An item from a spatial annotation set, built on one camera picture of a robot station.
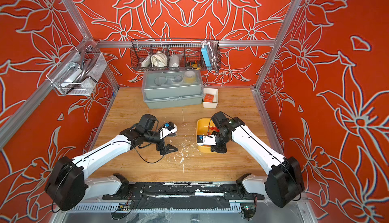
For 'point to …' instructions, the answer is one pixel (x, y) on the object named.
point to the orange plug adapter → (208, 98)
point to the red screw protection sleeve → (215, 128)
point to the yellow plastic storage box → (202, 126)
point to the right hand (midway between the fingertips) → (211, 146)
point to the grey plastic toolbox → (172, 88)
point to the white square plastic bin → (213, 91)
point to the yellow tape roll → (190, 76)
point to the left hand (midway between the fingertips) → (175, 139)
